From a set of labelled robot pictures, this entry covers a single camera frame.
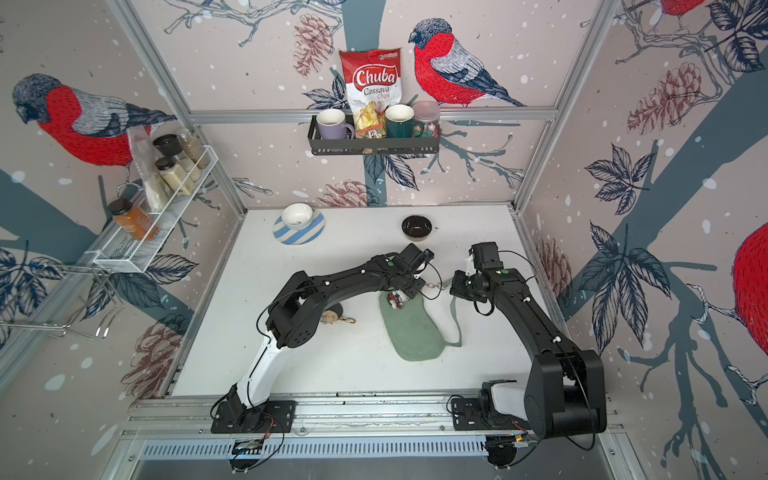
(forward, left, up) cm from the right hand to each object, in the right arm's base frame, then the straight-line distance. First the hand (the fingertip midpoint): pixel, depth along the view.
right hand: (454, 283), depth 87 cm
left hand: (+5, +9, -5) cm, 12 cm away
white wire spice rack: (-5, +81, +22) cm, 84 cm away
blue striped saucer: (+24, +59, -9) cm, 64 cm away
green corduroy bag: (-13, +11, -8) cm, 19 cm away
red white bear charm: (-3, +17, -5) cm, 18 cm away
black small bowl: (+28, +11, -7) cm, 31 cm away
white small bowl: (+32, +58, -6) cm, 66 cm away
